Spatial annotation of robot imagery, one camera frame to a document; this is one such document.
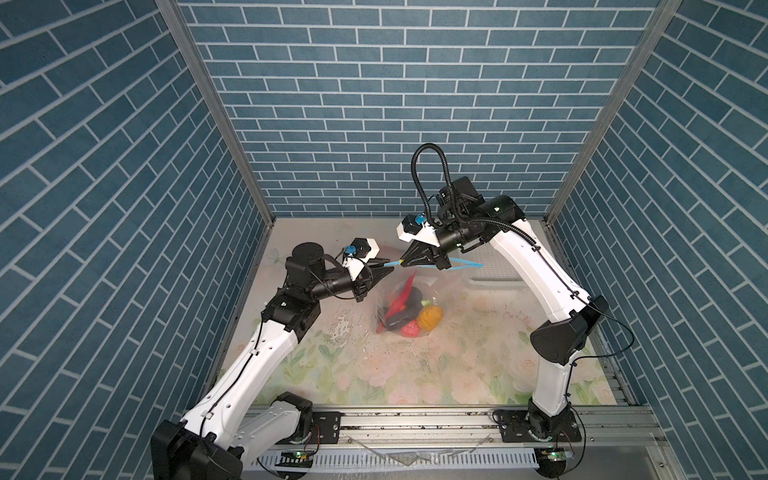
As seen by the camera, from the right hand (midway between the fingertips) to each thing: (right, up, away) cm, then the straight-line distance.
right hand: (400, 255), depth 69 cm
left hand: (-3, -2, -2) cm, 4 cm away
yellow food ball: (+8, -18, +13) cm, 23 cm away
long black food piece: (+2, -17, +14) cm, 22 cm away
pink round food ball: (+3, -22, +15) cm, 27 cm away
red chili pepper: (-1, -14, +15) cm, 21 cm away
